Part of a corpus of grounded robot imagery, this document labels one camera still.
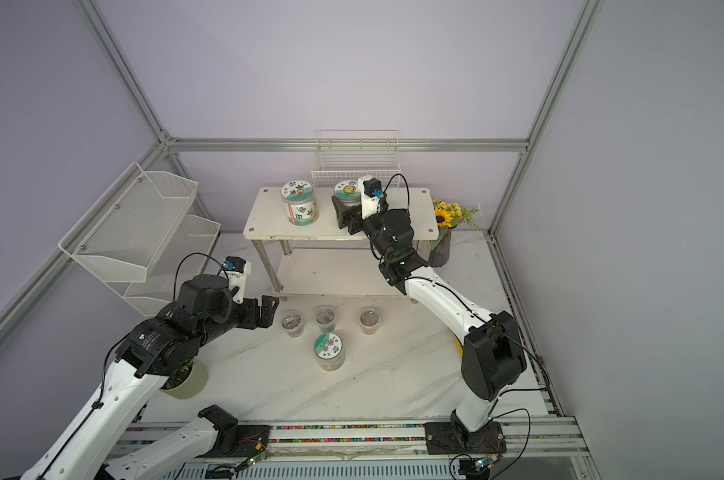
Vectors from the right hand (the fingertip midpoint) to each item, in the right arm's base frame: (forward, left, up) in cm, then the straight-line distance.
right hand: (350, 196), depth 74 cm
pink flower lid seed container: (-27, +7, -31) cm, 42 cm away
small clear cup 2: (-15, +10, -34) cm, 39 cm away
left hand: (-23, +22, -13) cm, 35 cm away
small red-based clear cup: (-17, -4, -34) cm, 38 cm away
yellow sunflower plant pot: (+8, -29, -15) cm, 34 cm away
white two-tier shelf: (-13, +7, -9) cm, 17 cm away
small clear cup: (-18, +19, -33) cm, 42 cm away
